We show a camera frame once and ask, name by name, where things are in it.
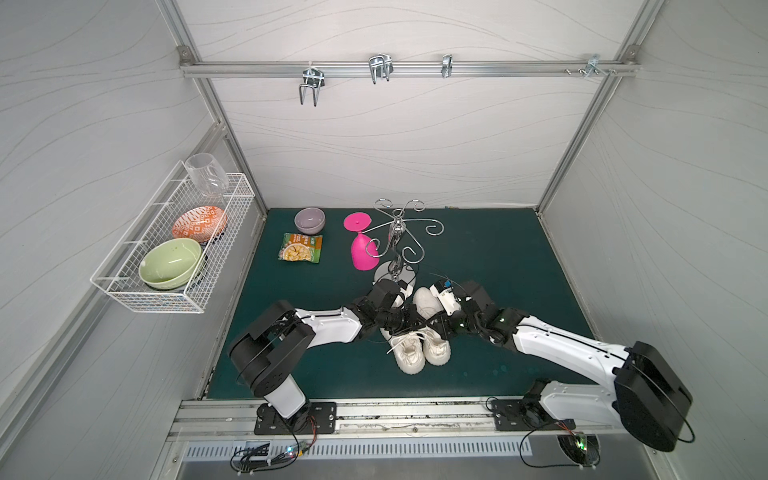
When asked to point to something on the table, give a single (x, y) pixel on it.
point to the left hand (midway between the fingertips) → (430, 325)
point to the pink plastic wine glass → (364, 252)
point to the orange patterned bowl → (203, 223)
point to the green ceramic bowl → (170, 264)
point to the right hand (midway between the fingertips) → (428, 319)
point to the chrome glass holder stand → (401, 235)
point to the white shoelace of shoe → (397, 341)
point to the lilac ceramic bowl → (310, 220)
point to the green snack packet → (301, 247)
